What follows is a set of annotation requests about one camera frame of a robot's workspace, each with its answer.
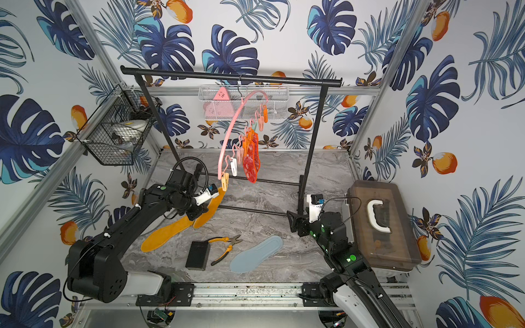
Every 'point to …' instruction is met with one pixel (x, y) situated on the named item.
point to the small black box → (198, 255)
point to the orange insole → (204, 221)
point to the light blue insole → (249, 258)
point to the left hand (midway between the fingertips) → (203, 205)
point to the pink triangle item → (221, 106)
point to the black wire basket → (112, 133)
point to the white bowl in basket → (130, 130)
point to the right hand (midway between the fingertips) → (298, 209)
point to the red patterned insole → (251, 159)
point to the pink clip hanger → (231, 119)
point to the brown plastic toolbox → (382, 232)
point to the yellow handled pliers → (232, 240)
